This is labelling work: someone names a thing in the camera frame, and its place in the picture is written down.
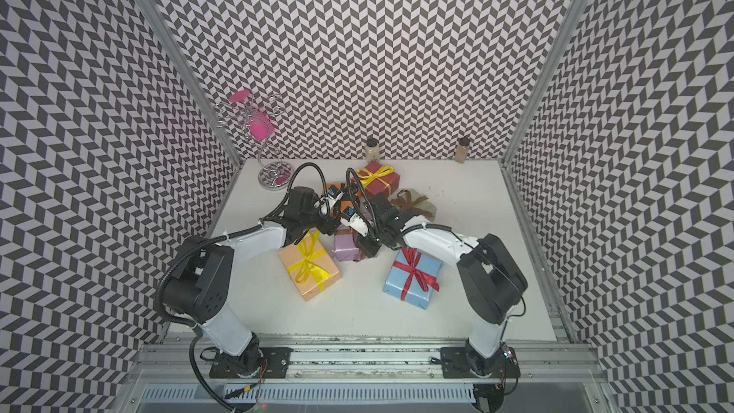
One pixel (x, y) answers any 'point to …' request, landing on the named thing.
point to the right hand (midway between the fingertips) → (360, 247)
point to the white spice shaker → (372, 150)
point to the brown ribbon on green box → (404, 202)
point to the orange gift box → (344, 204)
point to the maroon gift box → (377, 187)
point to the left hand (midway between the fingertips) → (333, 211)
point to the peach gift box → (310, 287)
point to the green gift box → (424, 205)
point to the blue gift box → (413, 277)
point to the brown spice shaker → (461, 150)
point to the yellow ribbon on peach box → (308, 244)
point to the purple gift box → (344, 246)
